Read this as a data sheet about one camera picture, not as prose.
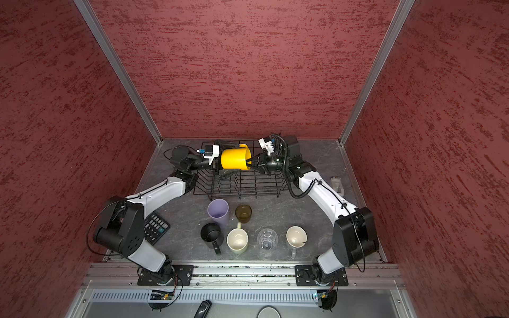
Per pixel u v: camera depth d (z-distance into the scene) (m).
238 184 0.99
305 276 0.74
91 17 0.73
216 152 0.61
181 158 0.62
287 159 0.62
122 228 0.45
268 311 0.67
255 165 0.70
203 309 0.64
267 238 0.84
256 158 0.72
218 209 0.84
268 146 0.73
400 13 0.72
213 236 0.83
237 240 0.81
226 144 0.70
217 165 0.68
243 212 0.89
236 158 0.68
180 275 0.74
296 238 0.82
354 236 0.43
